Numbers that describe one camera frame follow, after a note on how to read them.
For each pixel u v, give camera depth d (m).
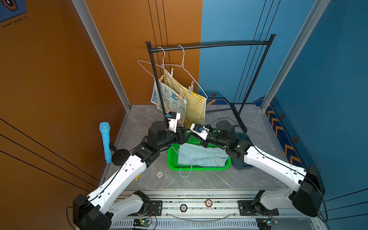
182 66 0.73
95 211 0.38
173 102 0.87
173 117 0.61
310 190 0.39
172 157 0.84
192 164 0.87
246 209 0.72
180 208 0.74
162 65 0.71
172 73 0.83
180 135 0.60
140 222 0.71
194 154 0.89
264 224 0.71
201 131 0.58
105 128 0.71
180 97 0.77
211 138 0.61
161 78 0.79
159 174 0.85
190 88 0.77
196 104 0.81
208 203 0.76
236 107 1.20
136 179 0.81
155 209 0.73
